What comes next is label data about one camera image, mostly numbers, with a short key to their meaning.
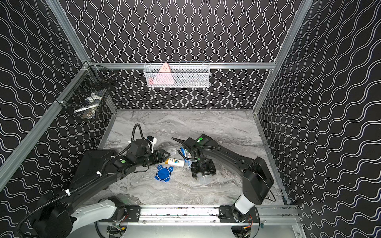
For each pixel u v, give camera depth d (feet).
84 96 3.03
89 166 2.77
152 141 2.45
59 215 1.26
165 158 2.39
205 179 2.28
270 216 2.46
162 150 2.40
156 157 2.31
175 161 2.97
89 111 2.45
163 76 2.93
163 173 2.90
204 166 2.14
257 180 1.40
